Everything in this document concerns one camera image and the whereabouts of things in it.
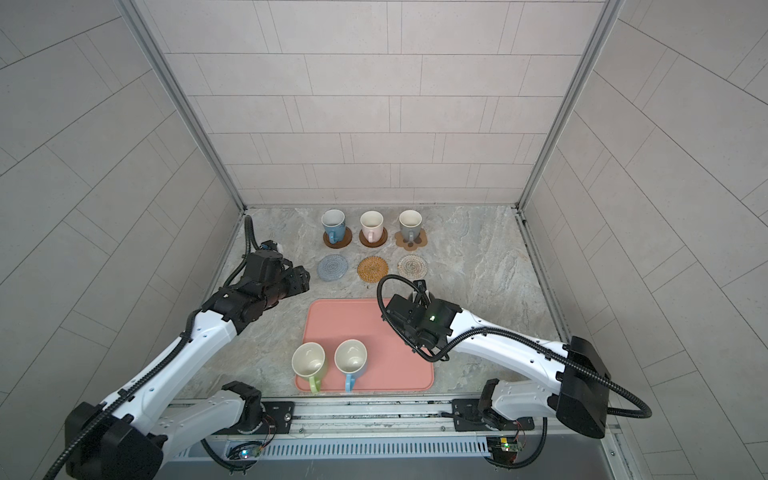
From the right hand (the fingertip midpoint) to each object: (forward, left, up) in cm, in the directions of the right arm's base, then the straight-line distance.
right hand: (416, 333), depth 77 cm
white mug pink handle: (+41, +12, -1) cm, 42 cm away
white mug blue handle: (-3, +18, -6) cm, 19 cm away
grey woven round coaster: (+27, +25, -6) cm, 38 cm away
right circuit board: (-25, -18, -9) cm, 32 cm away
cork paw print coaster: (+35, -1, -7) cm, 35 cm away
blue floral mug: (+40, +24, +2) cm, 47 cm away
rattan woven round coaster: (+26, +12, -7) cm, 29 cm away
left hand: (+16, +28, +9) cm, 33 cm away
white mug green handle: (-3, +29, -6) cm, 30 cm away
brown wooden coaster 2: (+37, +8, -5) cm, 38 cm away
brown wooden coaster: (+35, +23, -4) cm, 42 cm away
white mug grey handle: (+36, -2, +2) cm, 36 cm away
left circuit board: (-22, +40, -4) cm, 46 cm away
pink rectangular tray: (-5, +7, -7) cm, 11 cm away
